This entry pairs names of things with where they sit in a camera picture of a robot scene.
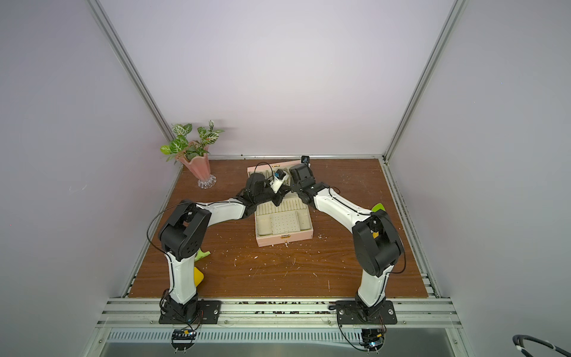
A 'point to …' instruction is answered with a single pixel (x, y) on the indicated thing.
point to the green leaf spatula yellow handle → (379, 206)
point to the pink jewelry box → (288, 222)
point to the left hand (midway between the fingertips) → (291, 187)
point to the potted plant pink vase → (193, 155)
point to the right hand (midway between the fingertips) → (306, 174)
